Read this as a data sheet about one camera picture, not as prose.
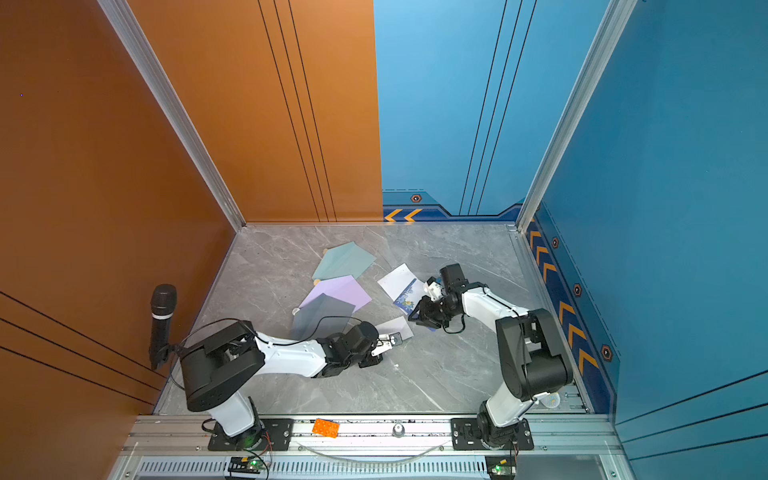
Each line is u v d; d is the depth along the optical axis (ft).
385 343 2.51
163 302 2.03
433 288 2.85
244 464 2.34
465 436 2.38
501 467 2.33
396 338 2.52
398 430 2.36
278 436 2.42
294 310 3.00
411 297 3.26
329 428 2.43
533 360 1.49
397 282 3.38
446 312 2.53
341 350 2.25
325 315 3.10
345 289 3.33
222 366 1.56
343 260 3.59
